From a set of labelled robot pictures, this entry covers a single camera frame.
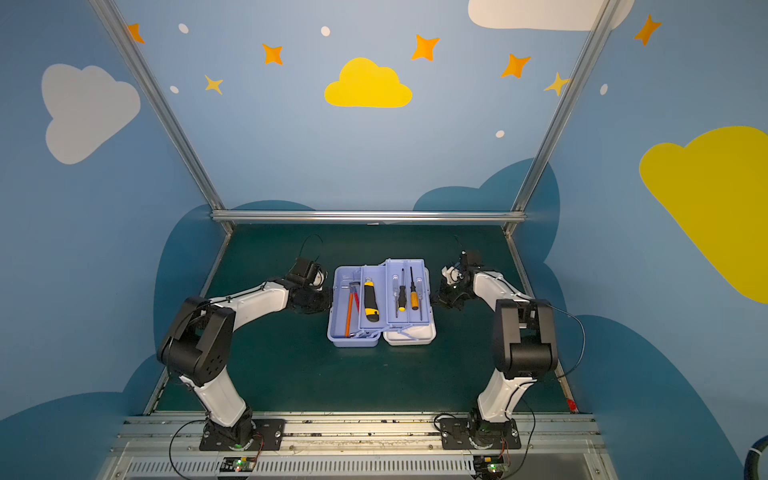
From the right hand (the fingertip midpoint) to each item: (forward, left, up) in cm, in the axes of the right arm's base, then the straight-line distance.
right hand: (432, 297), depth 94 cm
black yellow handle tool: (-3, +20, +2) cm, 20 cm away
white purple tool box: (-7, +14, +8) cm, 18 cm away
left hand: (-3, +30, -2) cm, 30 cm away
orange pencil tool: (-4, +27, -5) cm, 28 cm away
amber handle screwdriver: (-5, +6, +7) cm, 10 cm away
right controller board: (-43, -13, -6) cm, 45 cm away
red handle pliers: (+3, +26, -5) cm, 27 cm away
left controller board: (-46, +48, -5) cm, 67 cm away
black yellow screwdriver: (-6, +10, +7) cm, 13 cm away
